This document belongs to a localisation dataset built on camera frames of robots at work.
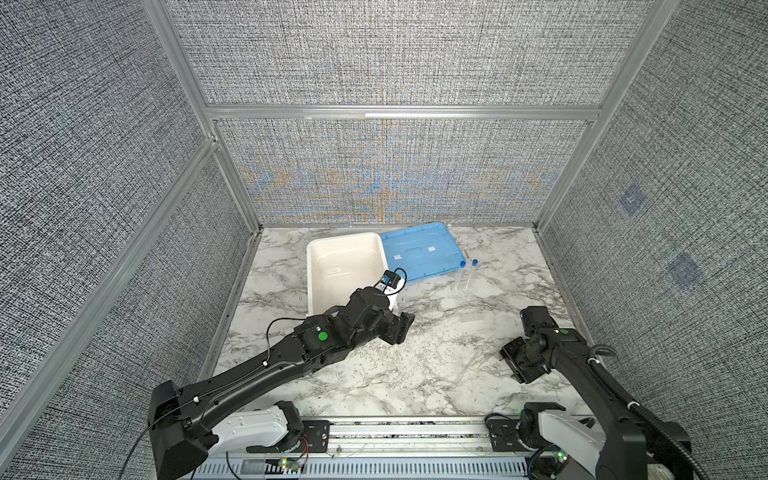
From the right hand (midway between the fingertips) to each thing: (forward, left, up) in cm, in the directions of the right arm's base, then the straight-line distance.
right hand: (503, 360), depth 84 cm
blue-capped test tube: (+24, +6, +13) cm, 28 cm away
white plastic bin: (+28, +48, +7) cm, 56 cm away
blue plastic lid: (+42, +19, -1) cm, 46 cm away
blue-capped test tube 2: (+30, +7, 0) cm, 30 cm away
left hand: (+3, +28, +21) cm, 35 cm away
